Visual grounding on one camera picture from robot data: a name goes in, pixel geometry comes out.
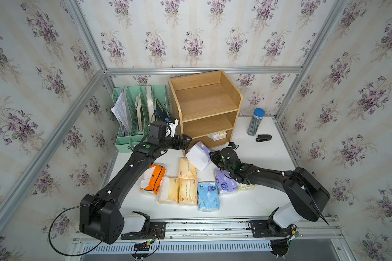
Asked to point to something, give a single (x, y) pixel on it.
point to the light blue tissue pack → (208, 196)
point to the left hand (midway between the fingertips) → (186, 139)
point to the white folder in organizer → (151, 102)
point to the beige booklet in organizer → (138, 104)
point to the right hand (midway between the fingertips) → (210, 154)
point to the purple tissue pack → (226, 184)
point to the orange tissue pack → (152, 178)
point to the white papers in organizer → (121, 109)
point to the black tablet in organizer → (161, 112)
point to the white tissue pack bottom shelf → (218, 136)
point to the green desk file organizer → (134, 108)
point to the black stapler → (263, 137)
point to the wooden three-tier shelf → (206, 105)
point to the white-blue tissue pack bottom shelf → (199, 155)
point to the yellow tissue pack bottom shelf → (187, 169)
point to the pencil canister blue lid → (258, 115)
